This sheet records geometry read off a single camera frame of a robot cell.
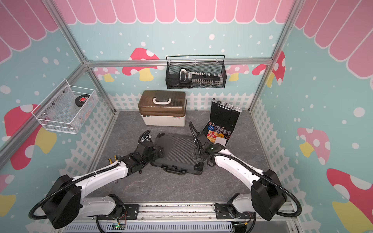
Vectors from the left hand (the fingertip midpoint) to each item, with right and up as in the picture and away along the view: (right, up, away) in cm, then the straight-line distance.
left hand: (157, 151), depth 87 cm
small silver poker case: (+44, +21, +20) cm, 53 cm away
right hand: (+27, +1, -2) cm, 27 cm away
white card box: (+42, +5, +13) cm, 44 cm away
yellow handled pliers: (-31, -7, +4) cm, 32 cm away
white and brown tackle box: (+1, +27, +7) cm, 28 cm away
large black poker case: (+12, -3, 0) cm, 13 cm away
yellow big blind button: (+42, +9, +16) cm, 45 cm away
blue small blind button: (+35, +14, +20) cm, 43 cm away
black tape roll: (-40, +30, -8) cm, 51 cm away
